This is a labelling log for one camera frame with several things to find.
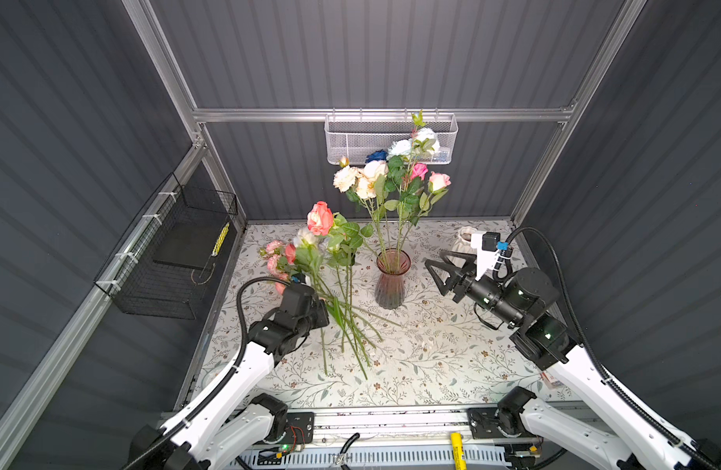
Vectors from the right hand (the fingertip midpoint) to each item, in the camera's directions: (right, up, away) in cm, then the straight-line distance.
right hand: (438, 261), depth 61 cm
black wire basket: (-65, -2, +11) cm, 66 cm away
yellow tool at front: (+7, -44, +9) cm, 46 cm away
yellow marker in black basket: (-55, +5, +17) cm, 58 cm away
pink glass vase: (-8, -2, +23) cm, 25 cm away
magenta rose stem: (-3, +14, +18) cm, 23 cm away
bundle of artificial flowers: (-31, +2, +46) cm, 55 cm away
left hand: (-27, -13, +19) cm, 36 cm away
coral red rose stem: (-21, +6, +10) cm, 24 cm away
